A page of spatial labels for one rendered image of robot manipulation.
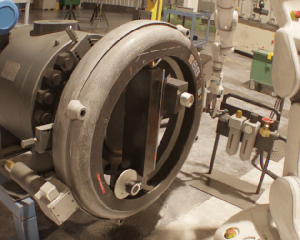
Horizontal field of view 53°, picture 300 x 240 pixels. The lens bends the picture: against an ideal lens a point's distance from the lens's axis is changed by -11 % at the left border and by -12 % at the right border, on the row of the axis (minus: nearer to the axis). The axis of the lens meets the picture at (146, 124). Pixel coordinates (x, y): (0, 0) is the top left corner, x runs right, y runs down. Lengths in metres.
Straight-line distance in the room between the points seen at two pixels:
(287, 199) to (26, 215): 1.01
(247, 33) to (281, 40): 6.31
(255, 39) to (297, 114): 6.23
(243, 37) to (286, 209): 6.61
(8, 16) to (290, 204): 1.35
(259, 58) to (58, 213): 3.75
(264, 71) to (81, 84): 3.67
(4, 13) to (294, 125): 1.25
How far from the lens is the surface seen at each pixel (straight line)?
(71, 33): 0.98
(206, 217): 1.81
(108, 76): 0.94
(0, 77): 1.48
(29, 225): 1.45
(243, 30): 7.52
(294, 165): 1.13
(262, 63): 4.43
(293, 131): 1.13
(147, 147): 1.16
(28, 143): 0.98
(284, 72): 1.12
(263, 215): 1.32
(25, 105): 1.28
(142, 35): 1.03
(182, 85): 1.12
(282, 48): 1.13
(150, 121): 1.12
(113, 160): 1.28
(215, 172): 2.23
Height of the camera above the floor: 1.07
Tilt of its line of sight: 22 degrees down
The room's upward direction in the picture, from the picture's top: 6 degrees clockwise
